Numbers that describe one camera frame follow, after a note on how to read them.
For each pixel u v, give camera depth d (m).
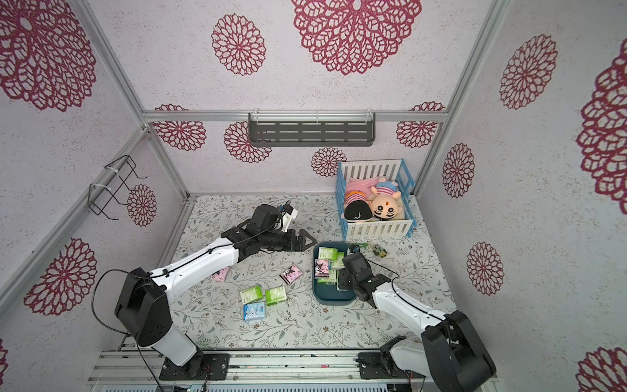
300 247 0.70
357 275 0.67
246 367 0.75
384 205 0.98
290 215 0.76
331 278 0.90
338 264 0.93
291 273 0.92
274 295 0.87
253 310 0.83
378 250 1.00
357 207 0.98
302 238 0.72
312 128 0.95
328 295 0.90
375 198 1.04
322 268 0.90
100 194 0.73
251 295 0.86
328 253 0.93
